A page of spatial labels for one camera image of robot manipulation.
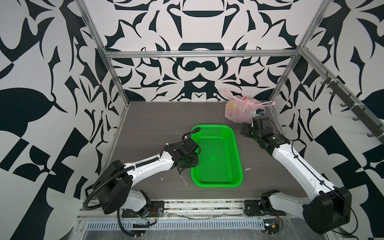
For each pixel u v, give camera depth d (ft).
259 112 2.33
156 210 2.39
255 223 2.34
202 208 2.49
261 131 1.98
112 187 1.37
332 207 1.29
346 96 2.05
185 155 2.09
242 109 3.27
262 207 2.25
